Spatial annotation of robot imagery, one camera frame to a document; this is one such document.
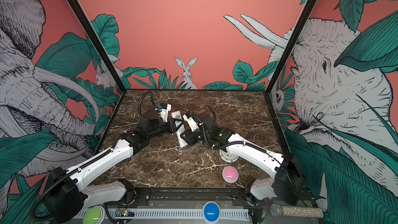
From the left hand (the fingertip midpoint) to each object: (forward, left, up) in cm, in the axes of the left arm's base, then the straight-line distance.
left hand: (184, 120), depth 75 cm
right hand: (-6, +2, -3) cm, 7 cm away
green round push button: (-35, +40, -20) cm, 57 cm away
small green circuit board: (-35, +28, -23) cm, 50 cm away
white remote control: (+3, +3, +1) cm, 4 cm away
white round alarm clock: (-12, -23, -20) cm, 33 cm away
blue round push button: (-36, -12, -21) cm, 44 cm away
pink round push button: (-20, -23, -22) cm, 38 cm away
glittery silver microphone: (-37, -42, -18) cm, 59 cm away
